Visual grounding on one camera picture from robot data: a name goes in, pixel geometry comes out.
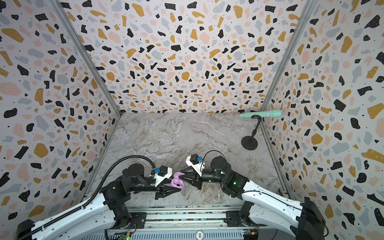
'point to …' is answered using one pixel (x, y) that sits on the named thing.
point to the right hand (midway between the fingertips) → (181, 172)
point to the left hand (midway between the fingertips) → (181, 184)
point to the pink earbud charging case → (176, 181)
